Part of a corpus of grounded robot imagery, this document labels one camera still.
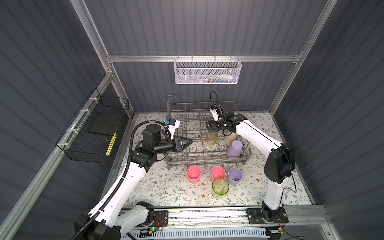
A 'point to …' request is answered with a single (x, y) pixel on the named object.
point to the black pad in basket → (103, 122)
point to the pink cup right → (217, 172)
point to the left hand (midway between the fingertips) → (192, 141)
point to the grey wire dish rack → (193, 116)
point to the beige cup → (229, 138)
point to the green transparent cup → (220, 187)
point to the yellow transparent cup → (211, 139)
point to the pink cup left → (193, 173)
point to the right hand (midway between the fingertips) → (214, 124)
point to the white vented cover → (164, 233)
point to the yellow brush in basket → (108, 152)
